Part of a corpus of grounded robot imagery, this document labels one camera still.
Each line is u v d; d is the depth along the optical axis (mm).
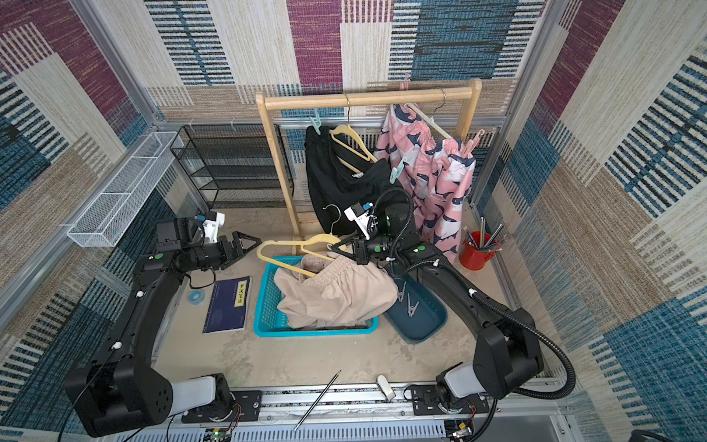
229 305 916
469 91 674
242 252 676
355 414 729
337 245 710
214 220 715
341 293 726
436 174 792
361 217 664
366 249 656
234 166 1093
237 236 687
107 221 712
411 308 893
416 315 885
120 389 394
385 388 742
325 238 712
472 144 649
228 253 674
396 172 659
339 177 858
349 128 701
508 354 415
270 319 846
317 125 801
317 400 744
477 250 962
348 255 699
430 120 739
